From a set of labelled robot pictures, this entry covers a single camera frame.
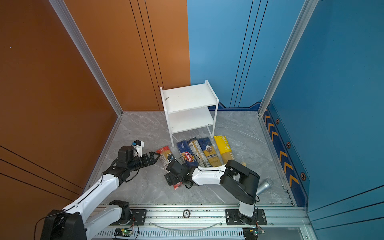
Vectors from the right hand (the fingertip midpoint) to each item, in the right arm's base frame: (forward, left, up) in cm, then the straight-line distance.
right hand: (171, 174), depth 86 cm
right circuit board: (-28, -40, -4) cm, 49 cm away
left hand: (+8, +9, +9) cm, 15 cm away
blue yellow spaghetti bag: (+15, -23, +1) cm, 27 cm away
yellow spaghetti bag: (+14, -33, +1) cm, 36 cm away
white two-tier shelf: (+23, -12, +31) cm, 40 cm away
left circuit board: (-27, +20, -3) cm, 34 cm away
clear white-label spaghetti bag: (+21, -12, +1) cm, 24 cm away
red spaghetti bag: (+13, +5, +1) cm, 14 cm away
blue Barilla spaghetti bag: (+12, -9, +3) cm, 15 cm away
